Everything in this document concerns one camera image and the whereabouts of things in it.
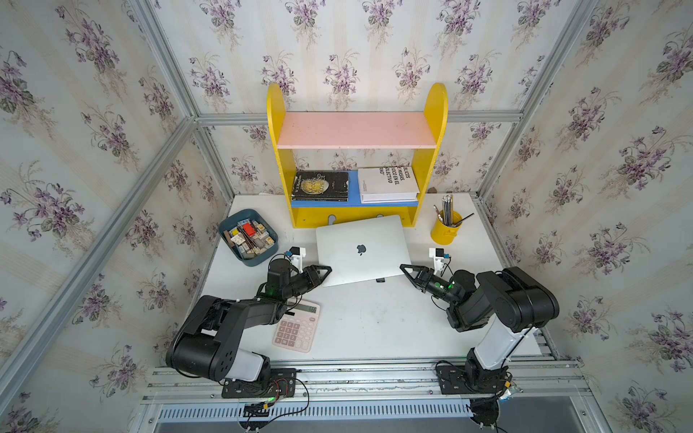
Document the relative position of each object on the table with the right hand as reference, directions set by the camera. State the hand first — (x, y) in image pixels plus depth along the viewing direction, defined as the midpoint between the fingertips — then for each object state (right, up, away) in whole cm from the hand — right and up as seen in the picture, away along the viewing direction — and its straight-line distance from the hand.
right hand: (403, 271), depth 85 cm
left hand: (-22, -2, +1) cm, 22 cm away
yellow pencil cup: (+18, +11, +14) cm, 25 cm away
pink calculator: (-33, -17, -3) cm, 38 cm away
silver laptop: (-13, +6, +3) cm, 15 cm away
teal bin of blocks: (-57, +10, +19) cm, 60 cm away
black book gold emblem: (-27, +29, +17) cm, 44 cm away
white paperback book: (-4, +29, +15) cm, 33 cm away
